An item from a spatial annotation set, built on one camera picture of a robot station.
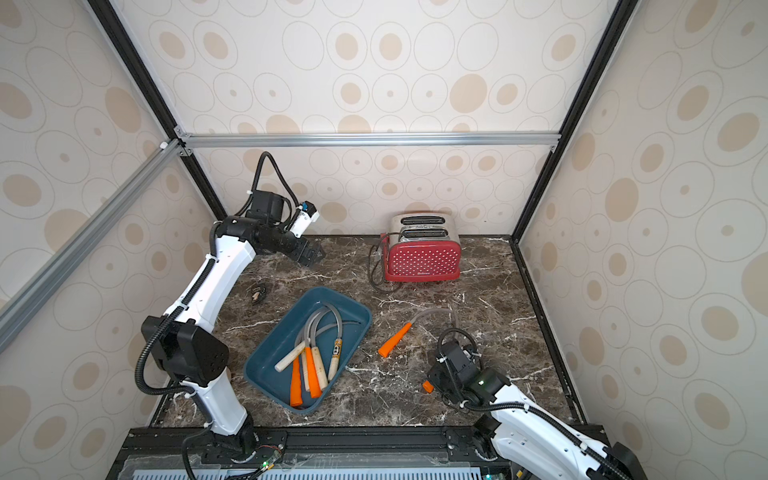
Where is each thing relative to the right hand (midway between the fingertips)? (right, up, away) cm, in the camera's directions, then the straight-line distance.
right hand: (435, 374), depth 83 cm
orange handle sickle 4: (-3, -2, -4) cm, 5 cm away
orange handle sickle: (-39, -3, -2) cm, 39 cm away
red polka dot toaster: (-3, +36, +11) cm, 38 cm away
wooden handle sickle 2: (-37, +4, +3) cm, 38 cm away
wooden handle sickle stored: (-34, +6, +2) cm, 35 cm away
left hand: (-32, +37, -1) cm, 49 cm away
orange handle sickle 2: (-33, -3, -4) cm, 33 cm away
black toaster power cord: (-20, +31, +20) cm, 42 cm away
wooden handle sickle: (-43, +3, -2) cm, 43 cm away
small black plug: (-56, +20, +17) cm, 62 cm away
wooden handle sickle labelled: (-29, +6, +6) cm, 30 cm away
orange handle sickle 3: (-15, +4, +6) cm, 17 cm away
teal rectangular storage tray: (-50, 0, +2) cm, 50 cm away
